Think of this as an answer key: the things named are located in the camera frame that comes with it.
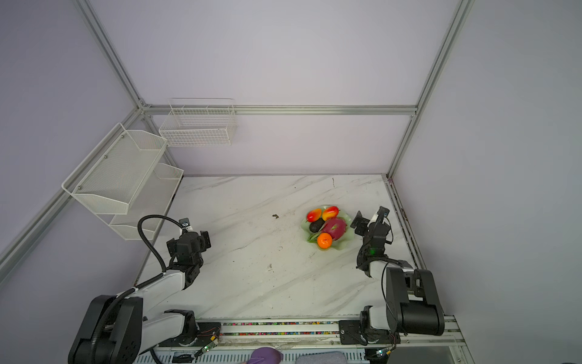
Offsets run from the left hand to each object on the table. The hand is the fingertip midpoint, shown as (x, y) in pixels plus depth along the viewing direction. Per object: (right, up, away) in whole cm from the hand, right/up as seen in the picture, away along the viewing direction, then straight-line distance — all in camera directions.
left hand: (187, 236), depth 87 cm
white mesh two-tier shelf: (-18, +22, -9) cm, 30 cm away
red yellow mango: (+58, +9, +10) cm, 59 cm away
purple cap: (+33, -34, -17) cm, 51 cm away
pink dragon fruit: (+59, +3, +4) cm, 60 cm away
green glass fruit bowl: (+61, -4, +5) cm, 61 cm away
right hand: (+72, +9, +2) cm, 73 cm away
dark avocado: (+51, +3, +8) cm, 52 cm away
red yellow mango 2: (+51, +8, +8) cm, 52 cm away
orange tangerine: (+54, -2, +1) cm, 54 cm away
